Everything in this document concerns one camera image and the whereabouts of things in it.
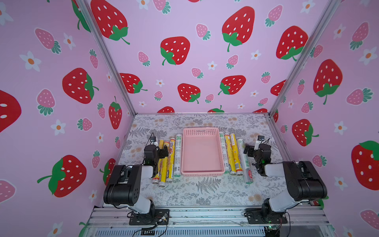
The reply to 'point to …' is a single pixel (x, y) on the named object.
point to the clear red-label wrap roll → (245, 160)
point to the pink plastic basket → (202, 152)
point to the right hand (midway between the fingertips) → (260, 145)
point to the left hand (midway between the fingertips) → (159, 145)
